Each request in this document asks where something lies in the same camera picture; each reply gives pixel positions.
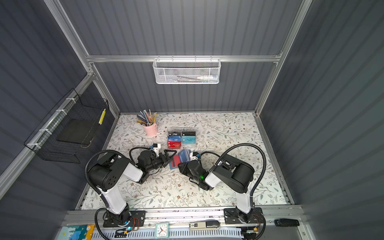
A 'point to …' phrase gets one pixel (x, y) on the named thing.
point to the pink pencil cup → (151, 130)
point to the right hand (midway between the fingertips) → (179, 166)
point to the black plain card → (188, 133)
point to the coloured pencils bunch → (143, 119)
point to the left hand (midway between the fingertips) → (175, 155)
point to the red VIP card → (174, 144)
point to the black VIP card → (174, 133)
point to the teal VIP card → (188, 139)
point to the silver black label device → (207, 225)
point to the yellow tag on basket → (102, 116)
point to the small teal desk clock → (162, 230)
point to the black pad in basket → (76, 131)
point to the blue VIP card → (174, 138)
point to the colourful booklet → (84, 232)
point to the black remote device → (287, 222)
